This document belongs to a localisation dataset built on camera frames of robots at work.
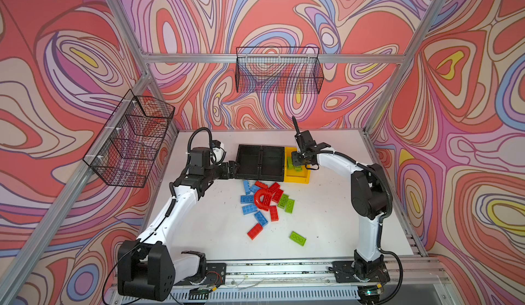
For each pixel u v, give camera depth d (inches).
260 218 34.0
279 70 37.8
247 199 35.7
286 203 35.9
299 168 39.6
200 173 24.3
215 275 28.3
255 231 32.4
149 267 15.4
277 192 36.7
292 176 38.9
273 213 34.3
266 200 34.9
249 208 34.8
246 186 37.5
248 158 39.8
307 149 29.3
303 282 28.6
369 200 20.9
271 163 39.3
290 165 38.0
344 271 28.9
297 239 32.3
